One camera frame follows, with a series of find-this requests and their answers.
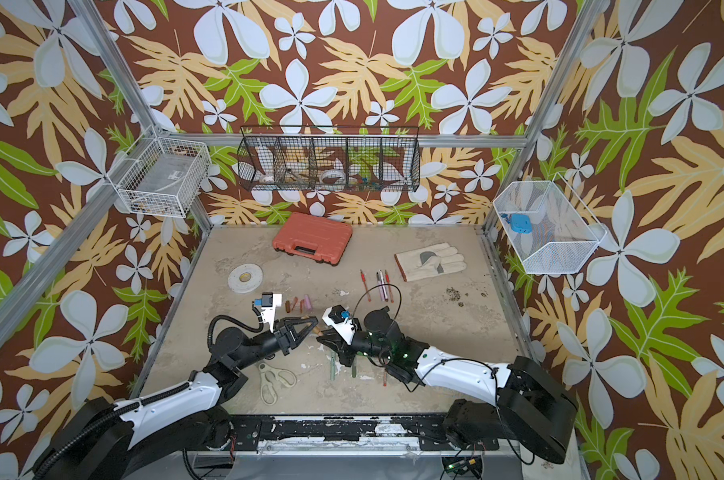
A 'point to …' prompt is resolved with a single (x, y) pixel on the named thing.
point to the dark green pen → (354, 371)
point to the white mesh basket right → (547, 227)
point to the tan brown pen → (316, 330)
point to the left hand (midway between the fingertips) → (313, 317)
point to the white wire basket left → (161, 175)
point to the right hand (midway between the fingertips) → (319, 340)
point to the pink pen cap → (308, 302)
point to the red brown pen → (385, 379)
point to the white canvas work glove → (439, 259)
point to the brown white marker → (382, 282)
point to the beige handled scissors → (268, 377)
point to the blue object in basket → (521, 223)
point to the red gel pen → (363, 277)
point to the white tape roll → (245, 278)
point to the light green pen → (332, 366)
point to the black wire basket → (329, 158)
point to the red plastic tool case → (319, 238)
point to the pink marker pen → (380, 288)
